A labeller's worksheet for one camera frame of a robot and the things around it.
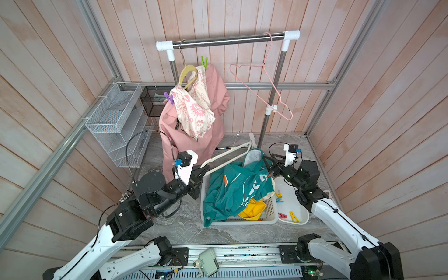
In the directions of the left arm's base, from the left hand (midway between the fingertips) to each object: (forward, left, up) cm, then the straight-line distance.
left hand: (206, 169), depth 56 cm
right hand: (+17, -26, -14) cm, 34 cm away
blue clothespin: (+6, -35, -39) cm, 52 cm away
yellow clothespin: (-3, -41, -38) cm, 56 cm away
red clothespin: (-2, -35, -38) cm, 52 cm away
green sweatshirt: (+4, -10, -18) cm, 21 cm away
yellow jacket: (-1, -21, -34) cm, 40 cm away
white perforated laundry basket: (-4, -28, -34) cm, 44 cm away
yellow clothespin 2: (+9, -36, -38) cm, 53 cm away
